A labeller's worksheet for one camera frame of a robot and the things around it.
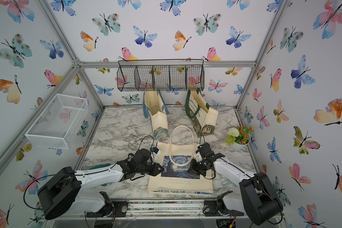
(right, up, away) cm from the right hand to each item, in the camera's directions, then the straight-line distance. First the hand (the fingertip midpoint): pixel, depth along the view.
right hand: (188, 170), depth 83 cm
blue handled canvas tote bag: (-25, +41, +30) cm, 57 cm away
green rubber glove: (-54, +1, +5) cm, 54 cm away
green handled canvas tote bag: (+10, +30, +4) cm, 32 cm away
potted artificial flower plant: (+31, +19, +3) cm, 36 cm away
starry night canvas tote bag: (-7, -4, -2) cm, 9 cm away
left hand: (-13, +1, -2) cm, 13 cm away
